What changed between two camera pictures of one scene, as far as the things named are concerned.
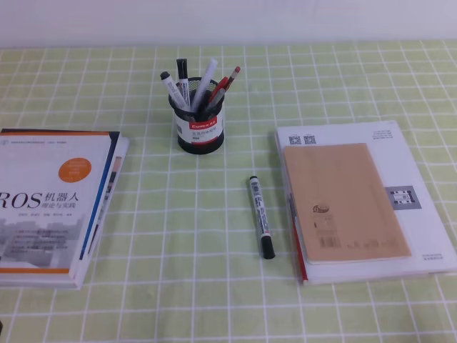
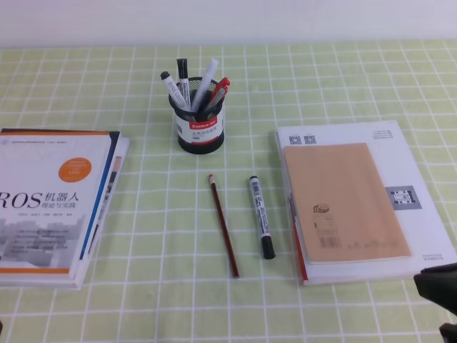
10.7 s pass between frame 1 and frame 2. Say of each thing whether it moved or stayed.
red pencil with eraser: moved
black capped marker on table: stayed
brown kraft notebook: stayed
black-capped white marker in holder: stayed
